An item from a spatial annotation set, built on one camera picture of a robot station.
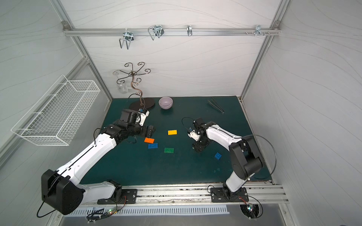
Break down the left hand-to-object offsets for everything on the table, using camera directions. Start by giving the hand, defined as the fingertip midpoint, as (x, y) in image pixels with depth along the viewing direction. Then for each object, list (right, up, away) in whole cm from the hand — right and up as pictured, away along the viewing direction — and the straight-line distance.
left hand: (149, 127), depth 80 cm
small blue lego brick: (+42, -19, +7) cm, 46 cm away
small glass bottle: (-23, +26, +17) cm, 39 cm away
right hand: (+32, -12, +9) cm, 35 cm away
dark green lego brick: (+10, -16, +10) cm, 22 cm away
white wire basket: (-43, +7, -12) cm, 45 cm away
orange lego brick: (-4, -11, +15) cm, 19 cm away
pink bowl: (+5, +16, +33) cm, 37 cm away
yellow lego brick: (+12, -6, +18) cm, 22 cm away
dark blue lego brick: (0, -14, +12) cm, 19 cm away
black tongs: (+46, +15, +35) cm, 60 cm away
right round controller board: (+56, -43, -8) cm, 71 cm away
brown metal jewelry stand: (-14, +16, +34) cm, 40 cm away
